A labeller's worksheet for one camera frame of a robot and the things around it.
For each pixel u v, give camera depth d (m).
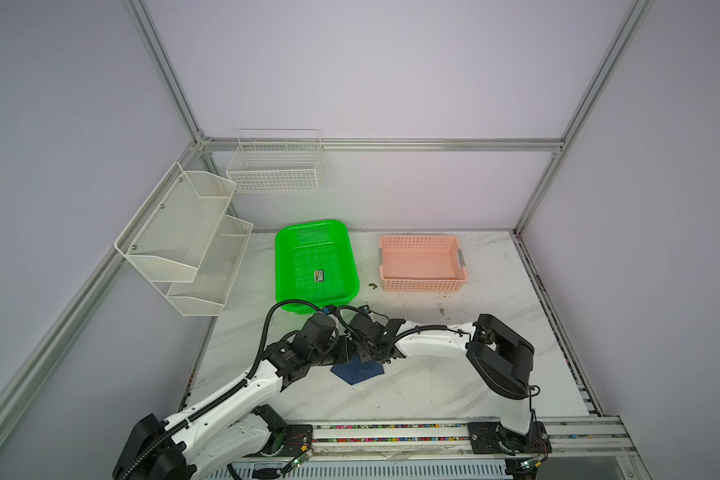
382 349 0.65
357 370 0.83
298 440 0.73
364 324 0.70
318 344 0.62
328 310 0.74
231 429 0.57
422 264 1.11
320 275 1.07
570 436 0.76
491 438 0.73
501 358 0.48
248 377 0.50
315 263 1.10
